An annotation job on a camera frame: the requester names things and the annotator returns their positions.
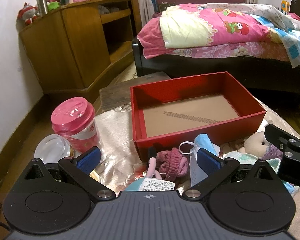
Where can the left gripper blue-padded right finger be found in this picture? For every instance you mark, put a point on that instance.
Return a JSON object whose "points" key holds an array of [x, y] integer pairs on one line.
{"points": [[217, 169]]}

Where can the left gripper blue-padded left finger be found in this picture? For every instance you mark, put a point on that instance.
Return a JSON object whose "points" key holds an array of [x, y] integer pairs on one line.
{"points": [[77, 171]]}

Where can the blue surgical face mask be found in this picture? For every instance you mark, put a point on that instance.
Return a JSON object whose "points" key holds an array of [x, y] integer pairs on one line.
{"points": [[202, 141]]}

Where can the purple cloth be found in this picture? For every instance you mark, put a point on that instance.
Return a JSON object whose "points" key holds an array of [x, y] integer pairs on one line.
{"points": [[272, 152]]}

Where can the cream teddy bear plush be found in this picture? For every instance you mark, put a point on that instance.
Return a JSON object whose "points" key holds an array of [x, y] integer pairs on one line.
{"points": [[255, 145]]}

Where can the mint green towel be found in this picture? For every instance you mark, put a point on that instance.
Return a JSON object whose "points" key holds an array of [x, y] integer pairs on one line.
{"points": [[249, 159]]}

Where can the clear lidded glass jar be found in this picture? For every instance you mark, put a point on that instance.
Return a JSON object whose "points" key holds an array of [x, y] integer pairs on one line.
{"points": [[53, 148]]}

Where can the beige floral tablecloth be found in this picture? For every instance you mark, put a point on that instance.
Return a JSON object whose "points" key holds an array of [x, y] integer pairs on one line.
{"points": [[119, 157]]}

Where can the pink lidded plastic jar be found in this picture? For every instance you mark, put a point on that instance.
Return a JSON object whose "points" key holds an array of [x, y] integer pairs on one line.
{"points": [[74, 120]]}

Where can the red cardboard box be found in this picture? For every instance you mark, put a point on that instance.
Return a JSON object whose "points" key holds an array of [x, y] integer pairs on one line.
{"points": [[166, 113]]}

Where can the wooden cabinet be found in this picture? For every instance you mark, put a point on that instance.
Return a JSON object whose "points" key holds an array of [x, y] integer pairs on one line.
{"points": [[79, 48]]}

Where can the blue checkered blanket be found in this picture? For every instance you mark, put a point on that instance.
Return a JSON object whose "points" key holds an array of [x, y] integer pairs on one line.
{"points": [[285, 27]]}

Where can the pink floral quilt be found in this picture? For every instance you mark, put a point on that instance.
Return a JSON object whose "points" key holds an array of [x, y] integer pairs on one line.
{"points": [[192, 31]]}

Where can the red santa plush toy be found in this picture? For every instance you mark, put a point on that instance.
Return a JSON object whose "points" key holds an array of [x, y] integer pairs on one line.
{"points": [[28, 13]]}

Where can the green toy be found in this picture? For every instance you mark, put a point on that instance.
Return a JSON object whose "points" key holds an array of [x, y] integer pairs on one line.
{"points": [[53, 5]]}

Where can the yellow toy box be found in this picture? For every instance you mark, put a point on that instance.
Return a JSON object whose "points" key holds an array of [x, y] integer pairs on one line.
{"points": [[285, 6]]}

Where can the steel thermos bottle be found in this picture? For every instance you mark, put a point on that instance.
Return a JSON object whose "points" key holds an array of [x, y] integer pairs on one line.
{"points": [[42, 7]]}

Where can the bed with dark frame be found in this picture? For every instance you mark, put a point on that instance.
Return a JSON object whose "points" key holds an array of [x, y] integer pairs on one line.
{"points": [[274, 81]]}

